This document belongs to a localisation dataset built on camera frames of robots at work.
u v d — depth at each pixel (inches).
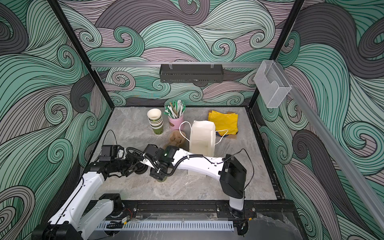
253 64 37.4
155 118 35.2
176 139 38.0
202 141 36.3
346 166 19.0
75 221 16.3
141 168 32.9
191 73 38.3
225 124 41.0
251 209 28.6
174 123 38.5
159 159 22.2
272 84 30.9
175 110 38.2
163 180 29.5
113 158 26.1
